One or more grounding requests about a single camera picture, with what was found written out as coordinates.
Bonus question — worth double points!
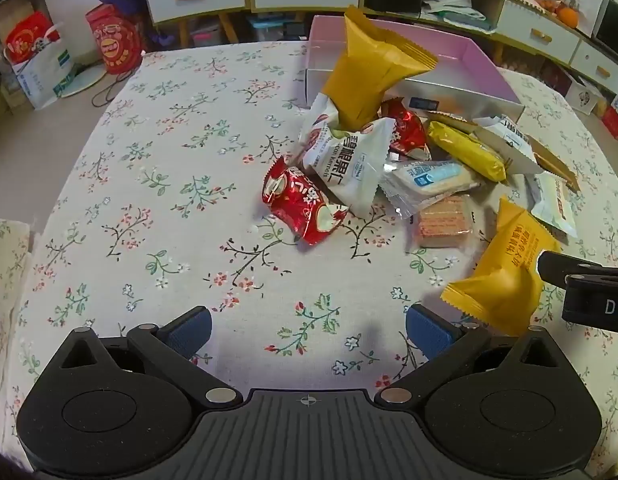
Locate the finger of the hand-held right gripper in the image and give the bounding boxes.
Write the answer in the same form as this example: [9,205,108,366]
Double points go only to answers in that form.
[535,250,618,289]

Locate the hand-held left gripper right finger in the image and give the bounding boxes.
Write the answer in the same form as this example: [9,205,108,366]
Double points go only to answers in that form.
[374,304,566,409]

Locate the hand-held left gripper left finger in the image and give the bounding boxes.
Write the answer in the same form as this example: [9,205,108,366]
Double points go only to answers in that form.
[53,305,244,409]

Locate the white pale-blue snack packet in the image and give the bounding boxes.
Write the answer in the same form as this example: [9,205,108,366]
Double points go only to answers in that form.
[525,172,580,240]

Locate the small yellow snack packet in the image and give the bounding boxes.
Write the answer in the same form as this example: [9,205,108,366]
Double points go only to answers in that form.
[441,197,562,337]

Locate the gold-brown snack bar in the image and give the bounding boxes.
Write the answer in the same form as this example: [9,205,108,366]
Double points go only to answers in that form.
[526,135,582,193]

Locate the clear pink wafer packet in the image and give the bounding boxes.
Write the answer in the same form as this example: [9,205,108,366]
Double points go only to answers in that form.
[408,195,477,252]

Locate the yellow biscuit packet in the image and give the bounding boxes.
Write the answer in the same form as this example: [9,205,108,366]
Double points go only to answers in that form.
[426,120,507,183]

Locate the clear blue-label wafer packet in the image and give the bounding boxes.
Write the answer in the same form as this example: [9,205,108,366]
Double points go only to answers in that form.
[379,159,482,218]

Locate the red foil snack packet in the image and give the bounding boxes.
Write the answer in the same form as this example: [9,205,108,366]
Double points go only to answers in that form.
[261,155,350,247]
[381,99,432,161]

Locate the white nut snack packet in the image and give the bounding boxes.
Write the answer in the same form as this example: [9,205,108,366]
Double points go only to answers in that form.
[303,117,396,220]

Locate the pink cardboard box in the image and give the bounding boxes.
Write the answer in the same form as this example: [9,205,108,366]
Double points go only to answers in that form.
[305,14,524,123]

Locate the large golden-yellow snack packet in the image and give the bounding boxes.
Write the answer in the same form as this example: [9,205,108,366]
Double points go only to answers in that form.
[321,5,438,133]

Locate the stack of red boxes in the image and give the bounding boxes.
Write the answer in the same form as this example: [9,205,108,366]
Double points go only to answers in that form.
[601,90,618,143]

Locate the white printed carton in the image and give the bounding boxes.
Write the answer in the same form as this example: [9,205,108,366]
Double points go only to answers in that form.
[564,77,607,116]

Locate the black microwave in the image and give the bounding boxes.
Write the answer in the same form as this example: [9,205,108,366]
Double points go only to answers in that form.
[594,0,618,56]

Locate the pile of papers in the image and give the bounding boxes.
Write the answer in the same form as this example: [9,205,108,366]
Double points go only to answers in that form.
[421,0,494,31]

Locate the clear bin pink contents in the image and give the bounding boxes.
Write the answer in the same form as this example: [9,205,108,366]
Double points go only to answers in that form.
[189,22,224,48]

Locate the red gift bag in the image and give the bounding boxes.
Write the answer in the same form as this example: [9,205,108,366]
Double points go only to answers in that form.
[85,4,144,77]

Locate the red and white shopping bag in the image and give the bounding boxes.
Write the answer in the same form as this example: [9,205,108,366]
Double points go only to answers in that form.
[3,10,78,111]

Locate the clear bin blue lid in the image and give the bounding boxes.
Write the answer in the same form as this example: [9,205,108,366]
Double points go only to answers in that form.
[246,15,310,43]

